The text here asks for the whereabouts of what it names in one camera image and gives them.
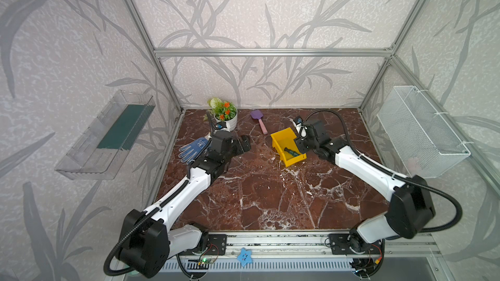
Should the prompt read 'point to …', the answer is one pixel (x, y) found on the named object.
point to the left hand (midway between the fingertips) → (242, 140)
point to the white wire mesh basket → (423, 143)
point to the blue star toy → (245, 257)
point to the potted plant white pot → (224, 112)
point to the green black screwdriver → (292, 153)
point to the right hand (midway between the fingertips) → (301, 135)
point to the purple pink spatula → (257, 114)
